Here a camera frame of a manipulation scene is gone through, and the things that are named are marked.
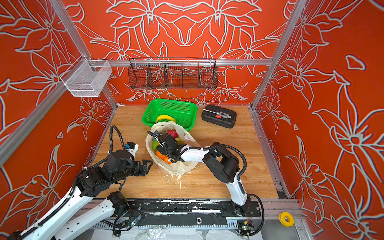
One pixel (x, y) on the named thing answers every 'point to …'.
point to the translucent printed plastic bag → (177, 169)
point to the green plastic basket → (184, 113)
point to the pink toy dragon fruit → (173, 132)
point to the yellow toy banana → (165, 117)
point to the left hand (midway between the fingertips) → (146, 162)
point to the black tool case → (219, 115)
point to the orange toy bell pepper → (161, 156)
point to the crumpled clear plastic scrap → (155, 233)
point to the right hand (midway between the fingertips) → (160, 140)
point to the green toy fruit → (154, 145)
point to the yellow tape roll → (282, 219)
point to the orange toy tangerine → (165, 158)
